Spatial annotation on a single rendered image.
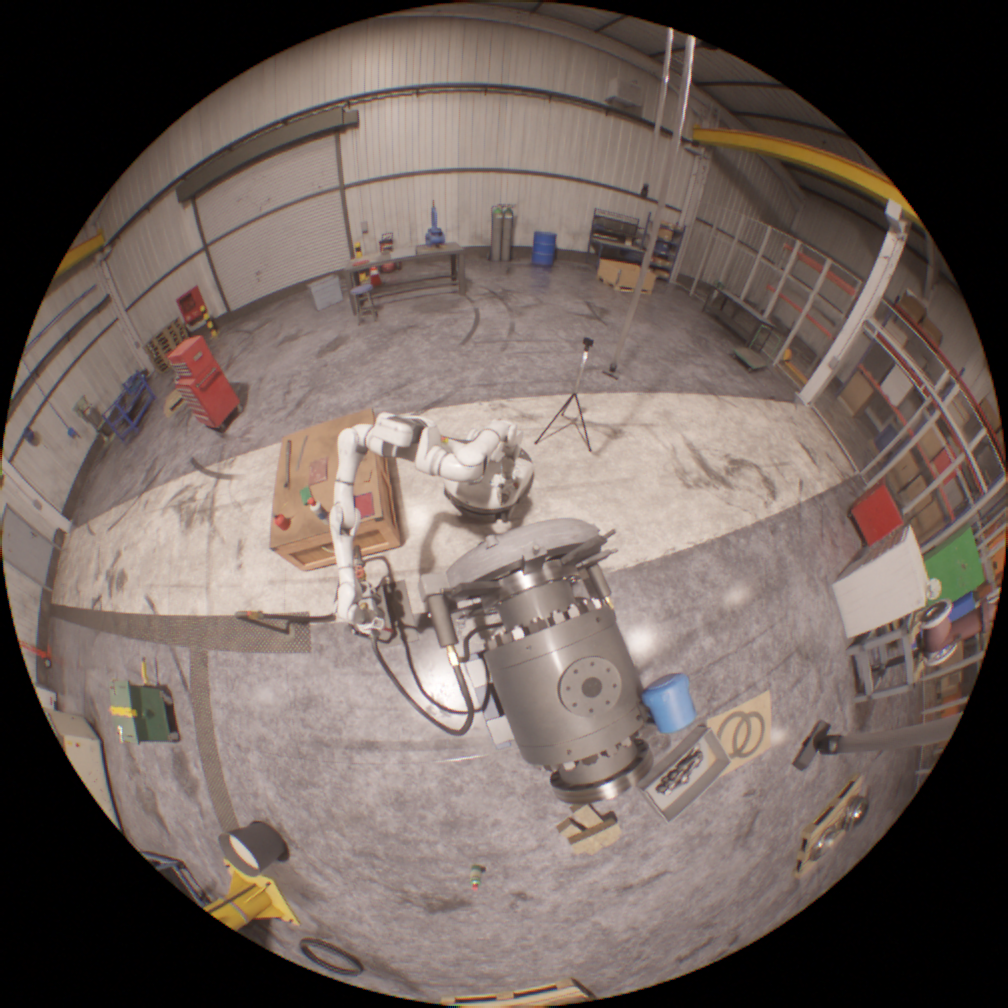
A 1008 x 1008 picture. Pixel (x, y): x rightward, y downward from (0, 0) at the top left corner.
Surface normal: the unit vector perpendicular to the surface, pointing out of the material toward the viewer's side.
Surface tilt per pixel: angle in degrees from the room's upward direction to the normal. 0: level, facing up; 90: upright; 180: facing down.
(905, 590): 90
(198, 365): 90
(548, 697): 27
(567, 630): 1
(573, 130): 90
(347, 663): 0
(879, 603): 90
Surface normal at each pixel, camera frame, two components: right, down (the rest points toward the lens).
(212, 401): 0.95, 0.28
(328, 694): 0.05, -0.51
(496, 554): -0.30, -0.40
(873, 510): -0.92, 0.31
